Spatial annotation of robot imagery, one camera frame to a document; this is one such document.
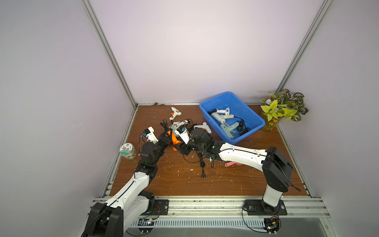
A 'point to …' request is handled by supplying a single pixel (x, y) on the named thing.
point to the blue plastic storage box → (248, 119)
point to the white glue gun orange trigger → (176, 124)
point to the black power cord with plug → (202, 163)
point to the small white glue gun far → (175, 112)
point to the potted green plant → (284, 104)
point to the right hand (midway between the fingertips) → (176, 139)
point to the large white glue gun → (221, 118)
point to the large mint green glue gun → (228, 130)
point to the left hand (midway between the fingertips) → (174, 130)
